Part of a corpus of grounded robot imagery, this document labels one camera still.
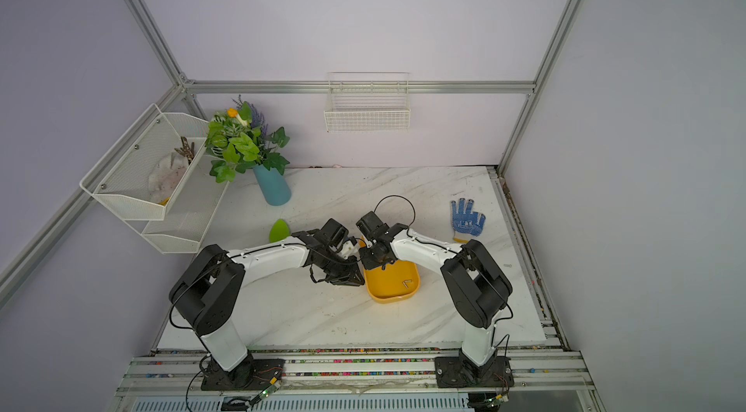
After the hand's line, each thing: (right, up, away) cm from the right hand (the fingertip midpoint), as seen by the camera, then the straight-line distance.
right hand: (373, 261), depth 92 cm
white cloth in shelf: (-57, +26, -14) cm, 64 cm away
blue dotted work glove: (+33, +11, +12) cm, 37 cm away
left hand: (-3, -5, -7) cm, 8 cm away
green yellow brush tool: (-34, +8, +10) cm, 36 cm away
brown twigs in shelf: (-54, +34, -10) cm, 65 cm away
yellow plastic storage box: (+8, -6, -3) cm, 10 cm away
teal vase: (-37, +25, +14) cm, 47 cm away
